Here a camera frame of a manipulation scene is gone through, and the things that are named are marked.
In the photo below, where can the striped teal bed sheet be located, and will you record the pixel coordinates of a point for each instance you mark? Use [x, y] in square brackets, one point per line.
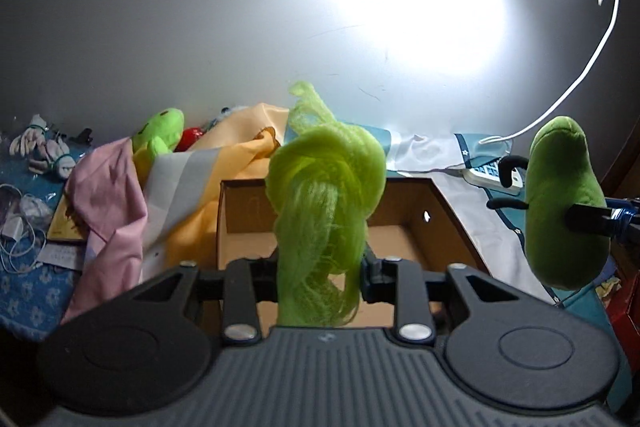
[183, 192]

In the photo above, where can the brown cardboard box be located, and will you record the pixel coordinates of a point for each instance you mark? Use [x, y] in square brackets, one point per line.
[413, 221]

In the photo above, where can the green mesh bath pouf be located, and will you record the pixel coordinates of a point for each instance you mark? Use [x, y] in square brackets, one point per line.
[323, 186]

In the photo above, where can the red round toy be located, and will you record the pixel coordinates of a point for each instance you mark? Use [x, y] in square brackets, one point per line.
[188, 138]

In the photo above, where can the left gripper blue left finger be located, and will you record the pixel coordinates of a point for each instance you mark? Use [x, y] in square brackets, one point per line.
[265, 277]

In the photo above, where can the pink cloth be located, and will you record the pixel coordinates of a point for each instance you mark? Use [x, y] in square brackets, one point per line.
[105, 192]

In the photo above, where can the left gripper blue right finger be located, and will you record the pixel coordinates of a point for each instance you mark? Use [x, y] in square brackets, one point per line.
[372, 280]

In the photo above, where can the green plush by wall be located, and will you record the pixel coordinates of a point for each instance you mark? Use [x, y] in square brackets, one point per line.
[161, 133]

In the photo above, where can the blue floral cloth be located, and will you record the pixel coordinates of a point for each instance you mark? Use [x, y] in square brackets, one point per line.
[34, 293]

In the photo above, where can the green plush toy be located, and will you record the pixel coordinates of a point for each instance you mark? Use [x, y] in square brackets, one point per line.
[559, 175]

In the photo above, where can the white power strip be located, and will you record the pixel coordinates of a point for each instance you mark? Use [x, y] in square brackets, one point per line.
[488, 176]

